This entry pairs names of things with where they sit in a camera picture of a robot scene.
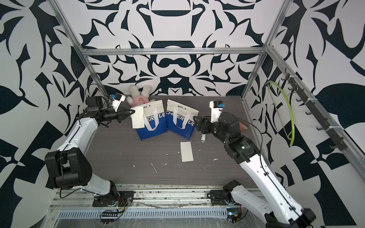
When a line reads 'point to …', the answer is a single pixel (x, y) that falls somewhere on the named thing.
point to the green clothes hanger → (292, 124)
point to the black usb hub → (110, 214)
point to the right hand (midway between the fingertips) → (198, 116)
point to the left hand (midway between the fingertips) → (132, 109)
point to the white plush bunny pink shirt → (139, 98)
